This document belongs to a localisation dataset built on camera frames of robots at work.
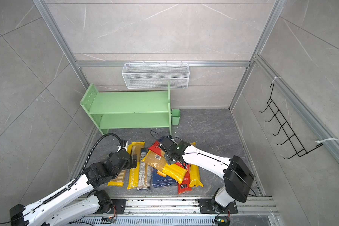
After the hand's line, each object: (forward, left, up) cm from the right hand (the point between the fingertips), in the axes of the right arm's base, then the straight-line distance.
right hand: (178, 154), depth 83 cm
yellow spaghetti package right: (-13, -9, -4) cm, 16 cm away
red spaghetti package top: (+5, +14, 0) cm, 15 cm away
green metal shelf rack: (+22, +30, +17) cm, 41 cm away
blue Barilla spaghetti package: (+15, +11, -6) cm, 20 cm away
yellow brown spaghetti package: (-10, +2, -1) cm, 10 cm away
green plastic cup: (+35, +1, -1) cm, 35 cm away
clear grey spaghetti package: (-9, +20, -5) cm, 22 cm away
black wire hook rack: (-11, -51, +23) cm, 57 cm away
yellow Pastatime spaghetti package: (+7, +29, -6) cm, 30 cm away
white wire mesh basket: (+52, +14, +21) cm, 58 cm away
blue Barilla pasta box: (-14, +10, -3) cm, 18 cm away
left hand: (-2, +27, +6) cm, 28 cm away
